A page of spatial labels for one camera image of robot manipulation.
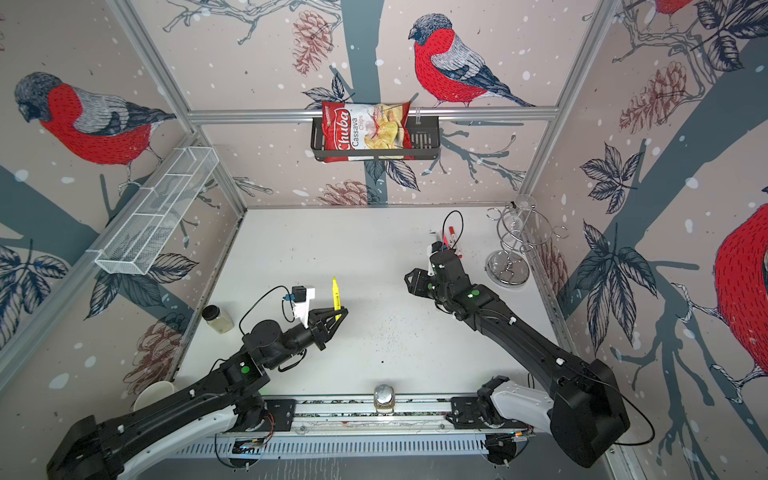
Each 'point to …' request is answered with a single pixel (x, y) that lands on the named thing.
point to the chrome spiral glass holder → (520, 228)
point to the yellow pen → (336, 297)
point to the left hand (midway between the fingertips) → (344, 315)
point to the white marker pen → (458, 252)
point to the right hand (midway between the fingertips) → (407, 283)
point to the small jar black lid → (219, 321)
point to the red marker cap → (451, 229)
